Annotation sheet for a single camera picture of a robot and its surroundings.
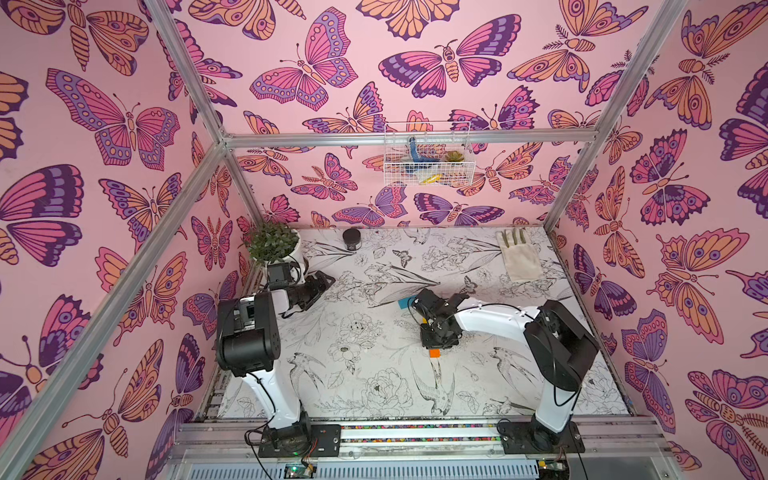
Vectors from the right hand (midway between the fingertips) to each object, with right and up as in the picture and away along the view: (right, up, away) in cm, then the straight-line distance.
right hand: (429, 341), depth 91 cm
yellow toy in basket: (0, +48, -4) cm, 49 cm away
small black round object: (-26, +32, +24) cm, 48 cm away
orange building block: (+1, -2, -3) cm, 4 cm away
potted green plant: (-48, +30, +1) cm, 57 cm away
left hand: (-32, +17, +10) cm, 37 cm away
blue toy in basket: (-3, +55, +3) cm, 55 cm away
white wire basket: (+1, +58, +4) cm, 59 cm away
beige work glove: (+37, +25, +19) cm, 49 cm away
